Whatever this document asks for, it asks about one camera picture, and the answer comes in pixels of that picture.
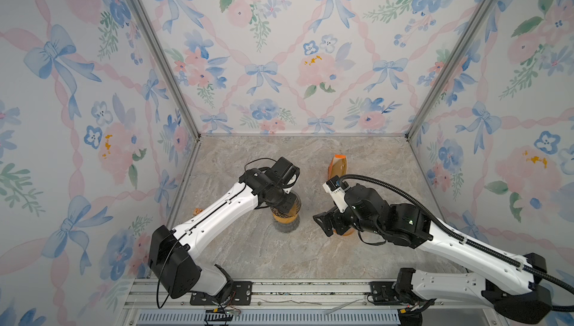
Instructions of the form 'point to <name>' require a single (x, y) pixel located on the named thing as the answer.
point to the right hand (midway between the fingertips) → (323, 209)
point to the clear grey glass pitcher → (287, 227)
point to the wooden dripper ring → (285, 220)
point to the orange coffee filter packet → (337, 166)
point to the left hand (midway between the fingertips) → (288, 201)
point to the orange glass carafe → (350, 232)
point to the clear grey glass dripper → (294, 211)
